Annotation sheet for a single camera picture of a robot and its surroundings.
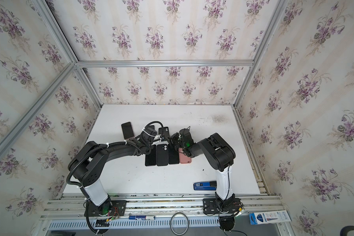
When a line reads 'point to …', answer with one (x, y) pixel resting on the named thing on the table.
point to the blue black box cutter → (211, 185)
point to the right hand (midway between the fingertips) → (169, 136)
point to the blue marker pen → (141, 217)
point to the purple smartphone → (173, 155)
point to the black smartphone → (150, 159)
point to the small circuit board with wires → (105, 222)
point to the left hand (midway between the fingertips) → (147, 136)
